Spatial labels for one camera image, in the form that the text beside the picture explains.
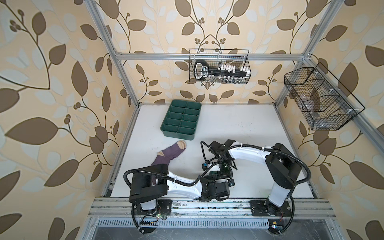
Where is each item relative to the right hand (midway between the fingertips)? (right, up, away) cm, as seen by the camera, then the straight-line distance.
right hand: (221, 177), depth 83 cm
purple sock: (-34, +10, +8) cm, 36 cm away
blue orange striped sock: (-4, +1, +1) cm, 4 cm away
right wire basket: (+50, +41, -9) cm, 66 cm away
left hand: (-3, 0, -2) cm, 3 cm away
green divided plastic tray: (-25, +33, +21) cm, 46 cm away
